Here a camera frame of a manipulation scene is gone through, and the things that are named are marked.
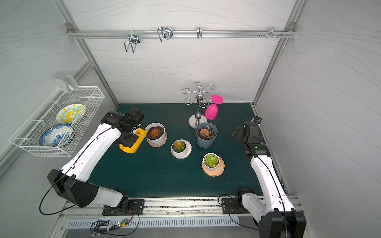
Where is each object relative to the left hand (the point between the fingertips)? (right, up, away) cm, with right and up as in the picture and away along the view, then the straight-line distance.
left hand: (124, 141), depth 73 cm
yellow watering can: (+7, +3, +5) cm, 9 cm away
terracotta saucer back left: (+13, -7, +23) cm, 27 cm away
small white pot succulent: (+27, -7, +15) cm, 32 cm away
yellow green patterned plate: (-24, +14, -3) cm, 28 cm away
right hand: (+64, +5, +6) cm, 65 cm away
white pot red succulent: (+11, +1, +18) cm, 21 cm away
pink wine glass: (+46, +15, +20) cm, 53 cm away
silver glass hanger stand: (+39, +23, +16) cm, 48 cm away
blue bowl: (+63, +1, -13) cm, 64 cm away
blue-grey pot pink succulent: (+43, +1, +18) cm, 46 cm away
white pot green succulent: (+44, -12, +6) cm, 47 cm away
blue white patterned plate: (-24, +4, -10) cm, 27 cm away
